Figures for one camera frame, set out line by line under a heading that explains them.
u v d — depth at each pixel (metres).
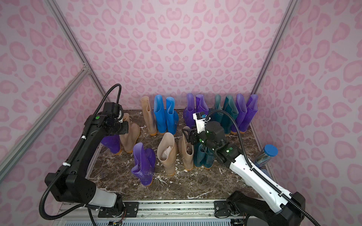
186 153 0.66
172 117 0.83
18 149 0.54
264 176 0.43
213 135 0.50
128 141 0.88
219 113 0.51
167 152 0.73
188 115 0.88
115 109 0.62
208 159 0.75
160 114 0.84
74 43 0.81
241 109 0.84
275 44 0.82
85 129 0.50
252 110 0.84
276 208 0.38
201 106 0.86
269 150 0.73
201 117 0.59
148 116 0.87
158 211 0.75
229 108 0.85
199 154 0.69
